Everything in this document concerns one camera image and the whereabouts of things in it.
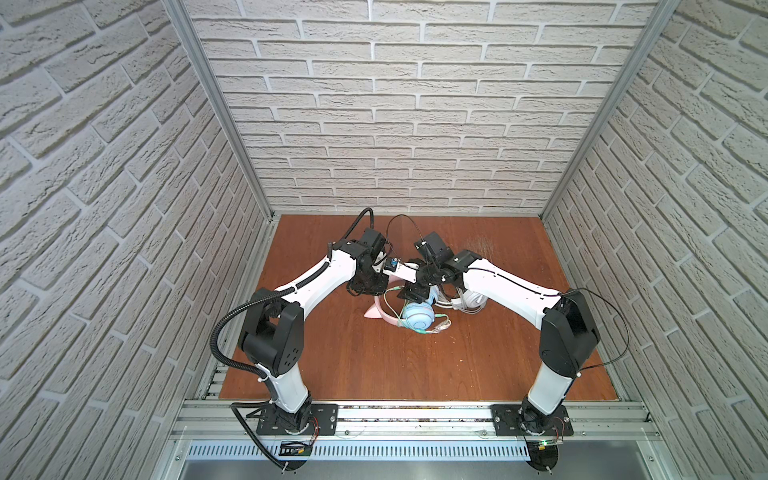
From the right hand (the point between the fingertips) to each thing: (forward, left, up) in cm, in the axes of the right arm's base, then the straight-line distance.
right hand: (405, 278), depth 85 cm
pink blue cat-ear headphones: (-13, -2, +2) cm, 13 cm away
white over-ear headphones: (-5, -19, -8) cm, 21 cm away
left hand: (-1, +7, -3) cm, 7 cm away
